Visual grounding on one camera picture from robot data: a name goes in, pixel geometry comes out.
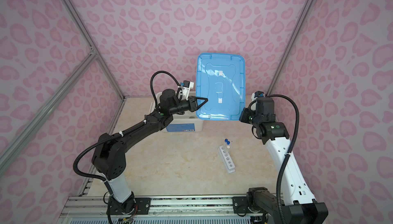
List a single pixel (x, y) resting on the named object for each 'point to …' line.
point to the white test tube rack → (227, 160)
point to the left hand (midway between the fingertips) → (208, 98)
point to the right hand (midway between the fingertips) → (243, 109)
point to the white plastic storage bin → (187, 122)
